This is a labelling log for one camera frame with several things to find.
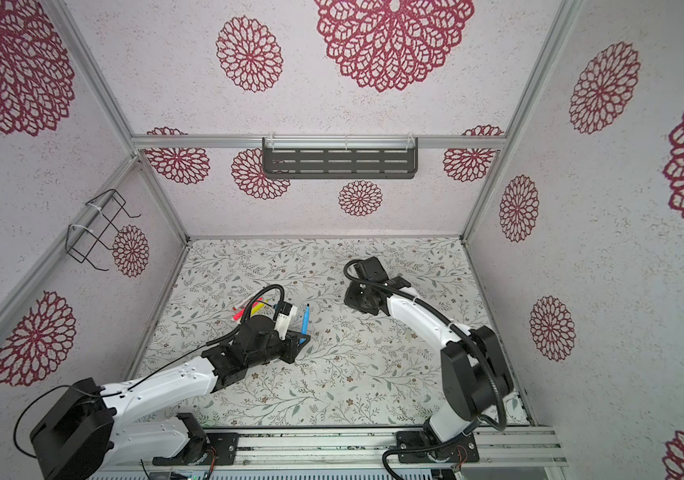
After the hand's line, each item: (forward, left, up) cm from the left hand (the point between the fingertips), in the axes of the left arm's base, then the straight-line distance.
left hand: (307, 342), depth 82 cm
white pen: (-1, +9, +24) cm, 26 cm away
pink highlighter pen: (+14, +25, -9) cm, 30 cm away
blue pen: (+4, 0, +6) cm, 7 cm away
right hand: (+13, -11, +3) cm, 18 cm away
